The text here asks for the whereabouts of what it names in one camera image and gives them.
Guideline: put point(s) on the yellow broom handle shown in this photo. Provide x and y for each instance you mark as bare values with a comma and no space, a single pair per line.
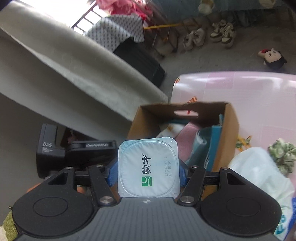
163,26

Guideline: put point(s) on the white cotton swab bag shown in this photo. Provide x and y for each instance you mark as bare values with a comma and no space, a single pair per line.
170,130

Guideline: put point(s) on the white plastic bag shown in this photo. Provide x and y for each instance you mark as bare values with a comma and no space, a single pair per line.
256,165

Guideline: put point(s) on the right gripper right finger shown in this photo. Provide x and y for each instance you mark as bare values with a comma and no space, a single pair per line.
192,184

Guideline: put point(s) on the black white plush toy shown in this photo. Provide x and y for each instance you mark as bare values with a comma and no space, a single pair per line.
272,58

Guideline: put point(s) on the blue white carton box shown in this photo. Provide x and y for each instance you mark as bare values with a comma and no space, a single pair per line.
214,142

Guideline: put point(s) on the brown white sneaker right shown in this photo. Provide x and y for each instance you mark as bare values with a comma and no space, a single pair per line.
228,35

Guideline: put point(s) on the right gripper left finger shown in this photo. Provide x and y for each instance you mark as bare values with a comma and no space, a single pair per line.
102,184

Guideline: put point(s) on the brown cardboard box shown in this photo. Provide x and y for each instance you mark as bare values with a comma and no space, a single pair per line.
183,121

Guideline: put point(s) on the teal striped cloth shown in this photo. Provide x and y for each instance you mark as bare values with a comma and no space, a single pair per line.
200,151

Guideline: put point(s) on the green floral scrunchie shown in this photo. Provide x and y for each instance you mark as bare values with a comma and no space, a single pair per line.
283,154

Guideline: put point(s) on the polka dot cloth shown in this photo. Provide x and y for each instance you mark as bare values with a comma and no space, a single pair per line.
113,30

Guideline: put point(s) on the black suitcase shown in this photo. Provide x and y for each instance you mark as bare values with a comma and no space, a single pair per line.
141,60

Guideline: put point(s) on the brown white sneaker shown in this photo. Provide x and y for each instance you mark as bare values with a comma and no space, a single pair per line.
228,35
216,35

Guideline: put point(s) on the brown white sneaker left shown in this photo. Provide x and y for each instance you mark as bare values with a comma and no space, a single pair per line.
216,35

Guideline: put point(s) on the yellow green hair clip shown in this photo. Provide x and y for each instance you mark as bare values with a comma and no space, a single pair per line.
243,143

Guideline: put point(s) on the white yogurt cup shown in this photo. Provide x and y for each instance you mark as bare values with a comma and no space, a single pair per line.
149,168

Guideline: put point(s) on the pink red clothing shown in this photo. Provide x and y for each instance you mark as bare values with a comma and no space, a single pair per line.
125,7

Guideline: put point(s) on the pink scrubbing sponge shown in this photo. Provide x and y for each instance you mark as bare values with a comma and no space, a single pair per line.
185,140

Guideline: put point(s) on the person hand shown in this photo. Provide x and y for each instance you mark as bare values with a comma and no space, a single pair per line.
79,189

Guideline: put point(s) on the pink checkered tablecloth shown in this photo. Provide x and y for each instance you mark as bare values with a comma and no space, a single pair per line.
264,101

